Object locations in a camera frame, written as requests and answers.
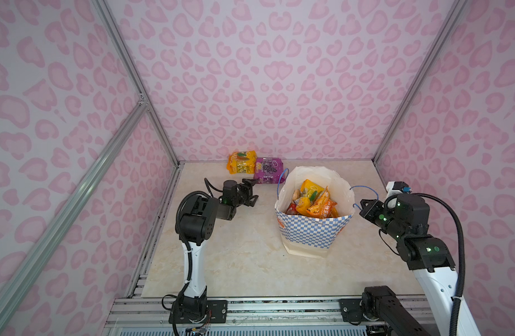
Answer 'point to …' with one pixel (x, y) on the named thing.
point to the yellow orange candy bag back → (242, 162)
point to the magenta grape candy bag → (268, 170)
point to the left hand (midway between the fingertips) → (261, 182)
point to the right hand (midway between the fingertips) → (360, 199)
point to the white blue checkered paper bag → (305, 235)
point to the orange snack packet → (325, 207)
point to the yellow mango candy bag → (309, 190)
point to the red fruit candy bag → (292, 209)
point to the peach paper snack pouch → (296, 194)
